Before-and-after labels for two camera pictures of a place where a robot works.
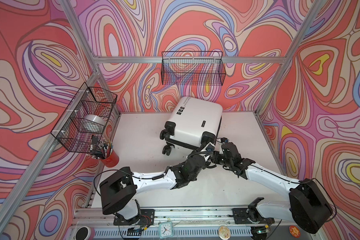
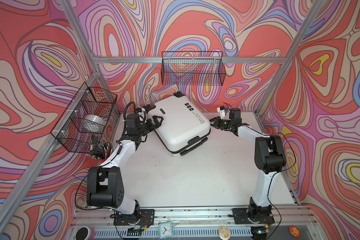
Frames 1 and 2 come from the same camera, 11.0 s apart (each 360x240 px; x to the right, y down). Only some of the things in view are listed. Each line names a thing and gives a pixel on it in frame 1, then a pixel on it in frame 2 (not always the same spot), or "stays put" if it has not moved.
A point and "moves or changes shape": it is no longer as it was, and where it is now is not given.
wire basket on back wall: [193, 68] stays put
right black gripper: [214, 158] -> [216, 120]
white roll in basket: [94, 123] stays put
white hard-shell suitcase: [196, 122] moves or changes shape
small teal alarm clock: [165, 229] stays put
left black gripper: [193, 156] -> [150, 123]
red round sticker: [294, 231] stays put
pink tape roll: [85, 233] stays put
